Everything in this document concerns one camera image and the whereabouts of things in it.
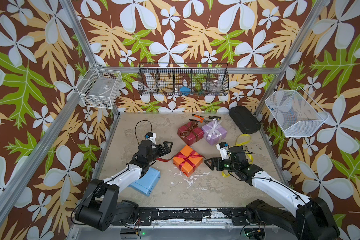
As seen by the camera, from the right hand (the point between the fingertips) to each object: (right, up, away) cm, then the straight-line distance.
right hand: (209, 160), depth 83 cm
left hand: (-23, +9, +3) cm, 25 cm away
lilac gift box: (+2, +17, +18) cm, 25 cm away
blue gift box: (-35, -11, -5) cm, 37 cm away
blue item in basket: (-13, +43, +11) cm, 46 cm away
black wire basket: (-14, +51, +15) cm, 55 cm away
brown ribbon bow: (-13, +15, +15) cm, 25 cm away
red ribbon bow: (-14, +1, +3) cm, 15 cm away
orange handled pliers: (+1, +24, +31) cm, 40 cm away
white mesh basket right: (+49, +26, -1) cm, 56 cm away
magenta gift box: (-9, +15, +16) cm, 23 cm away
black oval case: (+32, +24, +26) cm, 48 cm away
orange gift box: (-12, -5, -1) cm, 13 cm away
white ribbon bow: (+7, +17, +16) cm, 24 cm away
